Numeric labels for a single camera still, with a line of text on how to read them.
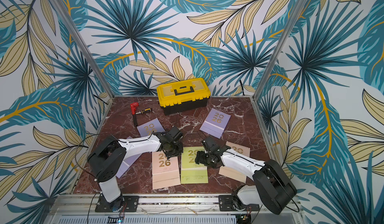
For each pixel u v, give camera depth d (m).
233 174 0.82
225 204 0.73
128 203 0.73
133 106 1.12
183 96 0.98
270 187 0.42
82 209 0.72
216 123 1.03
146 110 1.09
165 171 0.84
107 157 0.52
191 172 0.84
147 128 1.00
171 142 0.75
